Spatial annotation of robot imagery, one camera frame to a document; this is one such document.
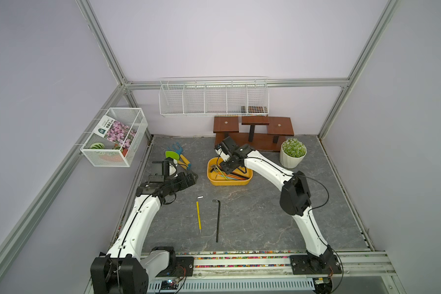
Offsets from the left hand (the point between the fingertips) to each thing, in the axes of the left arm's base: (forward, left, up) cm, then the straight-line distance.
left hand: (190, 180), depth 80 cm
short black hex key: (-11, -11, -17) cm, 23 cm away
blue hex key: (+10, -17, -16) cm, 25 cm away
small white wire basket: (+6, +29, +13) cm, 33 cm away
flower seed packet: (+15, +29, +18) cm, 37 cm away
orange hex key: (+10, -19, -15) cm, 26 cm away
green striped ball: (+8, +34, +17) cm, 39 cm away
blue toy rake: (+35, +13, -18) cm, 42 cm away
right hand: (+13, -17, -7) cm, 22 cm away
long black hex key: (+10, -24, -15) cm, 30 cm away
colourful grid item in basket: (+37, -34, +8) cm, 51 cm away
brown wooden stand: (+31, -41, -4) cm, 52 cm away
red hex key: (+9, -23, -16) cm, 30 cm away
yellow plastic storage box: (+13, -11, -17) cm, 24 cm away
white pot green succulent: (+16, -52, -5) cm, 55 cm away
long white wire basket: (+44, -12, +13) cm, 48 cm away
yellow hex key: (-9, -2, -16) cm, 19 cm away
